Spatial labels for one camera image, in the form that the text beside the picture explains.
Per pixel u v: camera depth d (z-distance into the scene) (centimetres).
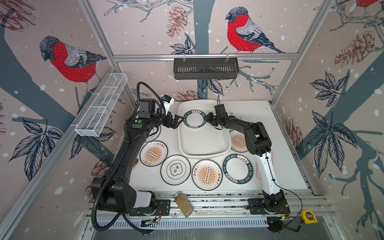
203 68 104
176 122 68
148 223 72
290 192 67
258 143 62
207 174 84
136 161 89
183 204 71
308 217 69
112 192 39
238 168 86
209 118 98
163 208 73
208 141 98
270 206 65
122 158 44
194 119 111
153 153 93
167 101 67
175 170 86
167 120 67
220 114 88
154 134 65
